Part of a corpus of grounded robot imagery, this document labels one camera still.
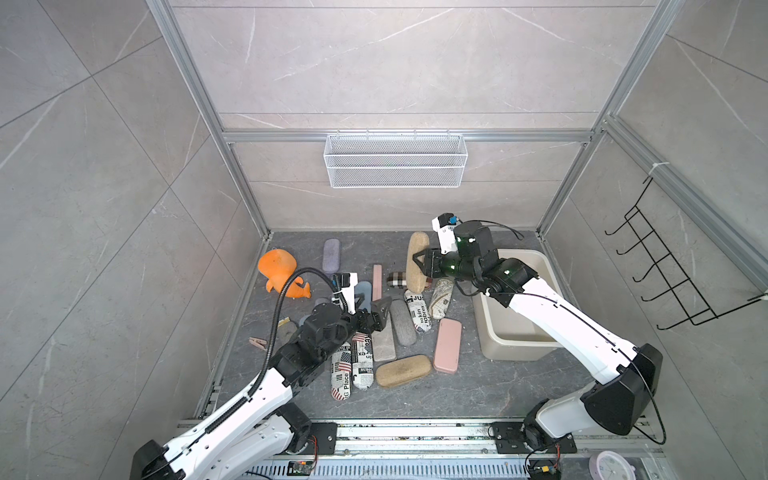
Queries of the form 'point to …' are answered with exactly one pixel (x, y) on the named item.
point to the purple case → (331, 258)
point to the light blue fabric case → (364, 287)
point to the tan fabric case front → (400, 369)
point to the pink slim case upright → (377, 282)
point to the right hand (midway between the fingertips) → (422, 256)
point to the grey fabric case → (404, 326)
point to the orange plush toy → (277, 265)
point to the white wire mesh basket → (395, 160)
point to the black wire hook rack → (639, 224)
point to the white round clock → (608, 465)
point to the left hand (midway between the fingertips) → (381, 294)
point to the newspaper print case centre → (418, 311)
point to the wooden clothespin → (258, 342)
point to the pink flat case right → (448, 347)
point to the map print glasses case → (441, 295)
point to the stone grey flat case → (383, 343)
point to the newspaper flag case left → (341, 375)
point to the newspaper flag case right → (362, 361)
